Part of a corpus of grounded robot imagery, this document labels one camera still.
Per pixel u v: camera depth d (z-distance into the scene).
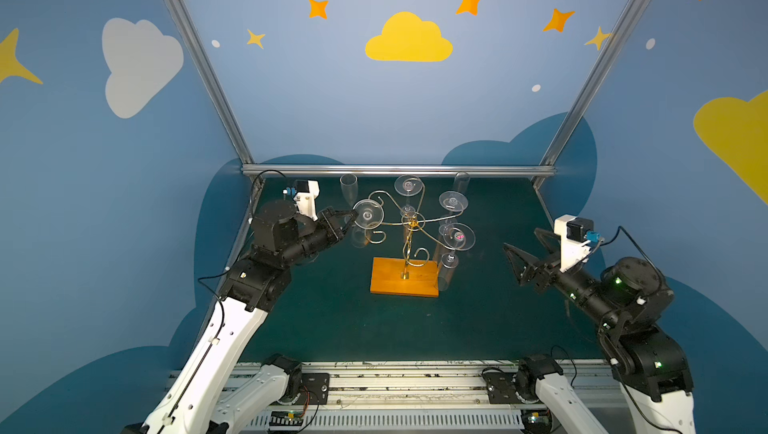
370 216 0.65
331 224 0.54
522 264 0.51
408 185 0.74
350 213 0.63
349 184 0.95
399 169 1.53
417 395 0.74
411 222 0.70
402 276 0.93
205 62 0.85
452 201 0.72
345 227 0.60
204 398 0.38
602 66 0.87
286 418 0.73
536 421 0.73
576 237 0.46
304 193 0.58
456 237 0.65
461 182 0.93
